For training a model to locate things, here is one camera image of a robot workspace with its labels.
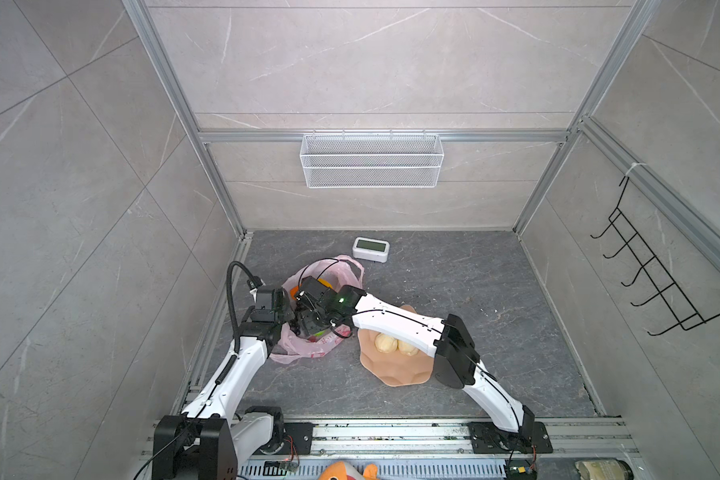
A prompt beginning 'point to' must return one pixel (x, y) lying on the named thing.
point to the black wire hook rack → (669, 300)
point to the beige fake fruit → (385, 343)
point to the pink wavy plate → (396, 369)
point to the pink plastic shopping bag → (336, 271)
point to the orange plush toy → (342, 470)
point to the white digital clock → (371, 249)
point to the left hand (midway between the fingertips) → (276, 299)
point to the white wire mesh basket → (369, 161)
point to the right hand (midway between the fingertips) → (310, 320)
